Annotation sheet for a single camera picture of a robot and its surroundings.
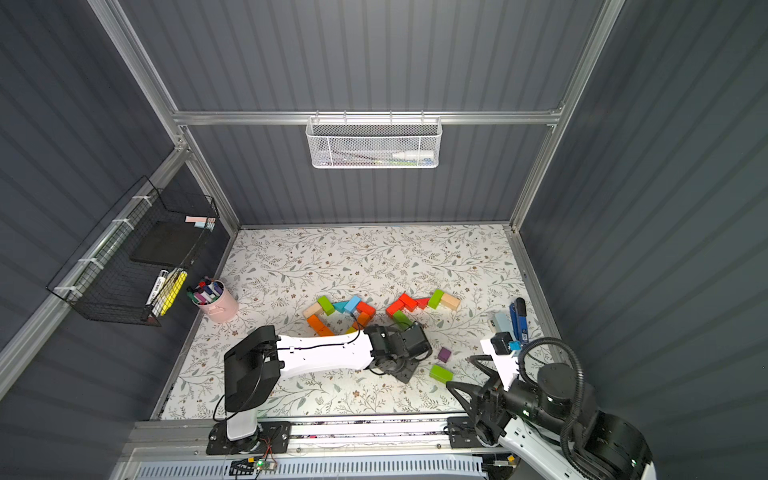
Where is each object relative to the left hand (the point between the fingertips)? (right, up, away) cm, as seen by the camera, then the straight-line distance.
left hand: (409, 369), depth 80 cm
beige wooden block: (-30, +13, +14) cm, 36 cm away
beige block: (+14, +16, +16) cm, 27 cm away
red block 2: (-4, +14, +17) cm, 22 cm away
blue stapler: (+35, +13, +11) cm, 39 cm away
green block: (-26, +15, +17) cm, 34 cm away
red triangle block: (+5, +16, +16) cm, 23 cm away
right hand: (+10, +8, -23) cm, 26 cm away
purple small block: (+10, +3, +4) cm, 11 cm away
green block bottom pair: (+9, -3, +3) cm, 10 cm away
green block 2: (+10, +17, +17) cm, 26 cm away
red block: (-13, +14, +16) cm, 25 cm away
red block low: (+1, +16, +16) cm, 23 cm away
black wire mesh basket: (-69, +28, -7) cm, 75 cm away
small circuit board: (-40, -20, -8) cm, 45 cm away
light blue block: (-18, +15, +16) cm, 28 cm away
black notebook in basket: (-64, +35, -2) cm, 73 cm away
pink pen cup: (-56, +17, +7) cm, 59 cm away
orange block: (-27, +9, +12) cm, 31 cm away
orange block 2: (-14, +11, +14) cm, 22 cm away
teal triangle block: (-21, +15, +15) cm, 30 cm away
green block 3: (-1, +11, +14) cm, 17 cm away
